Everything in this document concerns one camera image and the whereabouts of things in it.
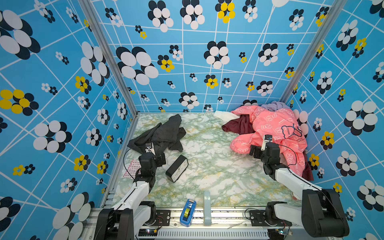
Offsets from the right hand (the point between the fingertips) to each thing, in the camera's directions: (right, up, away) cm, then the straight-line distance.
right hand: (261, 146), depth 90 cm
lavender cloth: (+18, +27, +16) cm, 36 cm away
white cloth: (-16, +20, +26) cm, 37 cm away
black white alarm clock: (-50, -12, -9) cm, 53 cm away
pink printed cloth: (+14, +11, -1) cm, 18 cm away
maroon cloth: (-7, +13, +15) cm, 21 cm away
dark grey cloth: (-58, +7, +7) cm, 58 cm away
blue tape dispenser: (-43, -30, -19) cm, 56 cm away
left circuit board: (-63, -40, -18) cm, 77 cm away
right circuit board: (-2, -39, -20) cm, 44 cm away
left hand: (-64, -4, -2) cm, 64 cm away
